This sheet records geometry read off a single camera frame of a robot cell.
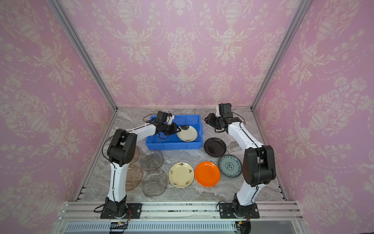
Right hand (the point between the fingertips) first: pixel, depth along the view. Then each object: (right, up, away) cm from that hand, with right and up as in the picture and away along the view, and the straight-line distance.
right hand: (208, 119), depth 91 cm
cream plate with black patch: (-13, -10, +14) cm, 21 cm away
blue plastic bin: (-23, -15, +8) cm, 29 cm away
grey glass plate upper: (-36, -26, +1) cm, 44 cm away
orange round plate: (-1, -32, -5) cm, 33 cm away
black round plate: (+5, -19, +6) cm, 20 cm away
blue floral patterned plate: (+13, -29, -1) cm, 32 cm away
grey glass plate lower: (-32, -37, -7) cm, 49 cm away
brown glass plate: (-44, -33, -5) cm, 56 cm away
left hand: (-18, -8, +11) cm, 22 cm away
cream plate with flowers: (-17, -33, -3) cm, 37 cm away
